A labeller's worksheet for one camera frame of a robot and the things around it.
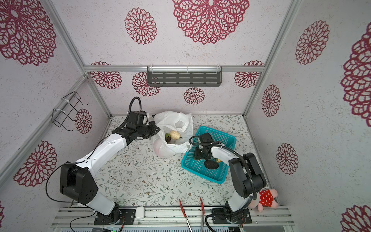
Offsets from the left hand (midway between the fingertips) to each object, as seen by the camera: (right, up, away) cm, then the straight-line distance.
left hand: (161, 129), depth 84 cm
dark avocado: (+30, -21, +3) cm, 37 cm away
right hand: (+22, -15, +10) cm, 28 cm away
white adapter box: (-10, -44, -8) cm, 46 cm away
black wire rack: (-50, +7, -11) cm, 51 cm away
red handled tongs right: (+23, -41, -8) cm, 48 cm away
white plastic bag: (+4, +5, +6) cm, 9 cm away
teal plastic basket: (+24, -21, +11) cm, 34 cm away
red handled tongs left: (+14, -45, -9) cm, 48 cm away
